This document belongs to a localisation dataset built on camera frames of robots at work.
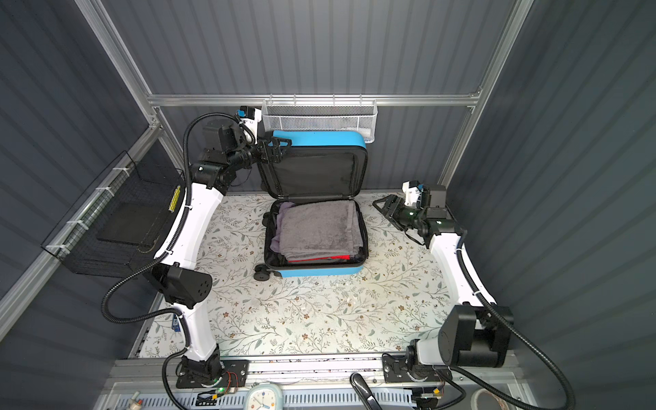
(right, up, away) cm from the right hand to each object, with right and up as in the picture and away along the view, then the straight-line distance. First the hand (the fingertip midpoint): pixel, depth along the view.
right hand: (381, 209), depth 79 cm
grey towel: (-22, -7, +10) cm, 25 cm away
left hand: (-31, +21, -5) cm, 37 cm away
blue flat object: (-65, -37, +1) cm, 75 cm away
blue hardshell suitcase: (-20, +16, +9) cm, 27 cm away
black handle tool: (-7, -49, -12) cm, 51 cm away
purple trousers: (-36, -13, +13) cm, 40 cm away
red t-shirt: (-13, -17, +12) cm, 25 cm away
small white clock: (-34, -51, -11) cm, 62 cm away
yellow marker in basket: (-68, +3, +4) cm, 68 cm away
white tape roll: (+30, -52, -11) cm, 62 cm away
